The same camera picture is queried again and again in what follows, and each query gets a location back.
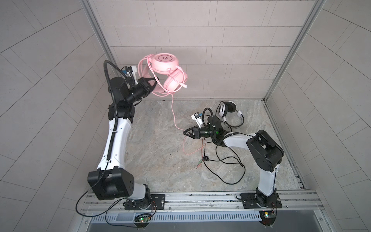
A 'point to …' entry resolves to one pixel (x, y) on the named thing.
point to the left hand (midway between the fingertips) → (160, 77)
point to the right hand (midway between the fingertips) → (185, 134)
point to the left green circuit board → (142, 218)
